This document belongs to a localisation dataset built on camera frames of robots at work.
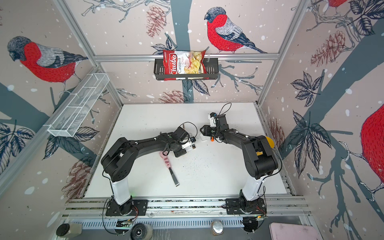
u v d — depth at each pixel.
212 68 0.95
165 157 0.90
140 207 0.73
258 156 0.49
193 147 0.95
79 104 0.79
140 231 0.59
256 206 0.72
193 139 0.85
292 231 0.66
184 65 0.88
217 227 0.60
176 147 0.77
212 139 0.98
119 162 0.49
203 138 1.00
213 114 0.88
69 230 0.61
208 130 0.86
